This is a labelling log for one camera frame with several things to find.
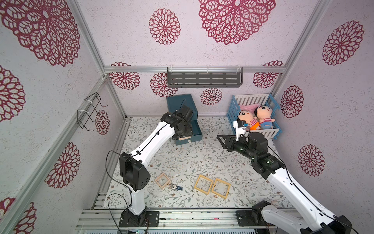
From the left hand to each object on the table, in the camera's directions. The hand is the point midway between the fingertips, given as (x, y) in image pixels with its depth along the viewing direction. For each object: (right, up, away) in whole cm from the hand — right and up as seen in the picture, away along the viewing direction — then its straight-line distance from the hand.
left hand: (185, 134), depth 82 cm
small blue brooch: (-3, -31, +1) cm, 31 cm away
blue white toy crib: (+51, +24, +30) cm, 64 cm away
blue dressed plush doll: (+55, +14, +20) cm, 60 cm away
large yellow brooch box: (+21, -32, +3) cm, 38 cm away
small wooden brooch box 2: (-14, -28, +5) cm, 31 cm away
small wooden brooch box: (-2, -2, -1) cm, 3 cm away
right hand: (+19, -1, -9) cm, 21 cm away
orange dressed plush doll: (+48, +9, +20) cm, 52 cm away
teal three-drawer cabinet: (-7, +23, +21) cm, 32 cm away
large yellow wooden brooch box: (+11, -30, +3) cm, 32 cm away
